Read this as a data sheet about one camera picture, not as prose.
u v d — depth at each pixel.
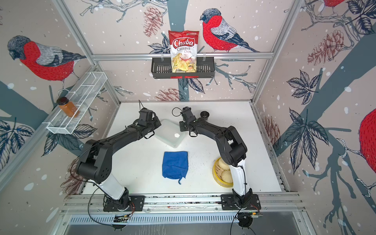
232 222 0.65
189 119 0.77
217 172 0.81
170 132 0.93
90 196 0.76
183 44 0.85
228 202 0.73
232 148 0.53
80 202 0.75
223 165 0.79
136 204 0.73
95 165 0.46
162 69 0.95
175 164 0.86
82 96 0.83
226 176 0.77
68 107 0.67
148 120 0.75
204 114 0.98
